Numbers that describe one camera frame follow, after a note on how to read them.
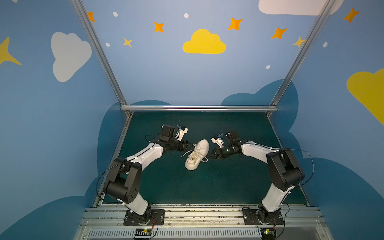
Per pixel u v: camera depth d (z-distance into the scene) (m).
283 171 0.49
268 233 0.73
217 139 0.88
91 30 0.76
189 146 0.86
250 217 0.74
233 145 0.75
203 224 0.74
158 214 0.75
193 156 0.91
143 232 0.73
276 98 1.14
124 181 0.45
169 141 0.72
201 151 0.95
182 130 0.81
